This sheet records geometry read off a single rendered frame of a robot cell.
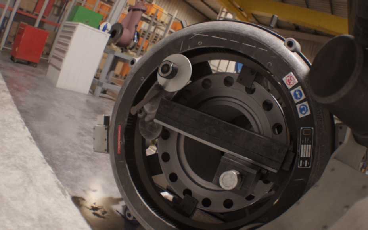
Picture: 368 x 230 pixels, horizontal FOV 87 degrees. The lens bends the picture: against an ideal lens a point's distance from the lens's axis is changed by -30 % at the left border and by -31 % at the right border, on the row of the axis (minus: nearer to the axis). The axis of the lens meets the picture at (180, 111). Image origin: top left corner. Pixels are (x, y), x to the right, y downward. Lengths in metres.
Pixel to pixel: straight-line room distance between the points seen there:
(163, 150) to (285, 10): 12.57
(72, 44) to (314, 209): 4.22
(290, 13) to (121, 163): 12.56
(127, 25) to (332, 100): 5.02
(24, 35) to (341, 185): 5.67
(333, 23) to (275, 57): 11.92
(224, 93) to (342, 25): 11.85
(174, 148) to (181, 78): 0.25
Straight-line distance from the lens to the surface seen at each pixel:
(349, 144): 0.52
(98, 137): 1.00
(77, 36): 4.38
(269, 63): 0.67
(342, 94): 0.32
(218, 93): 0.83
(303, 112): 0.64
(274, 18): 0.86
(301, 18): 12.84
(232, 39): 0.72
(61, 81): 4.42
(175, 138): 0.89
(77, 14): 7.83
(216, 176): 0.62
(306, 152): 0.63
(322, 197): 0.43
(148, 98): 0.79
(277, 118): 0.77
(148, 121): 0.84
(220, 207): 0.84
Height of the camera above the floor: 0.73
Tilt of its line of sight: 6 degrees down
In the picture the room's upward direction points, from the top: 21 degrees clockwise
